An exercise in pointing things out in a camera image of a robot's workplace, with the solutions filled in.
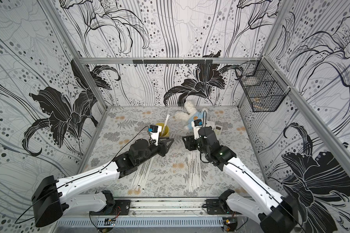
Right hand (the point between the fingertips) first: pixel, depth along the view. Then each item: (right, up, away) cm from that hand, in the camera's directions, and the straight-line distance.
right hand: (188, 136), depth 76 cm
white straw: (-14, +6, +12) cm, 19 cm away
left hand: (-8, -3, -3) cm, 9 cm away
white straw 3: (+1, -22, +8) cm, 24 cm away
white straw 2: (-27, -25, +7) cm, 37 cm away
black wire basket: (+47, +30, +12) cm, 58 cm away
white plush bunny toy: (+4, +13, +29) cm, 32 cm away
